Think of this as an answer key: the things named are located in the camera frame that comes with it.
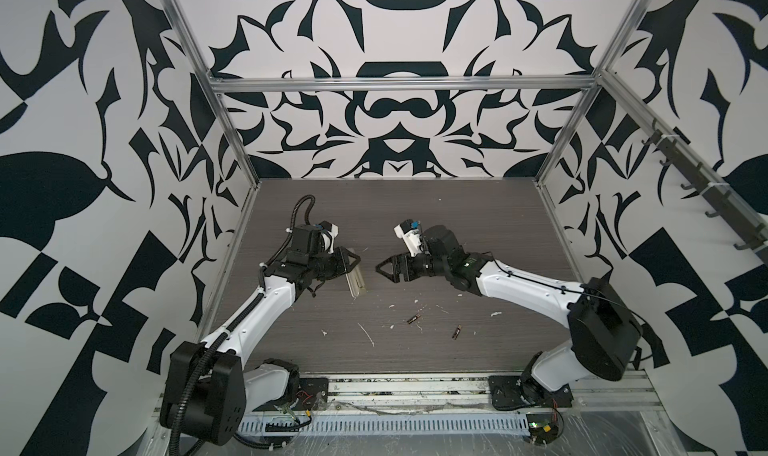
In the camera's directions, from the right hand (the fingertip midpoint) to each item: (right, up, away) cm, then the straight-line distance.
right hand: (386, 265), depth 79 cm
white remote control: (-8, -4, 0) cm, 9 cm away
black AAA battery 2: (+20, -19, +5) cm, 28 cm away
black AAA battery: (+7, -17, +7) cm, 19 cm away
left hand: (-7, +2, +3) cm, 8 cm away
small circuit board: (+37, -37, -8) cm, 52 cm away
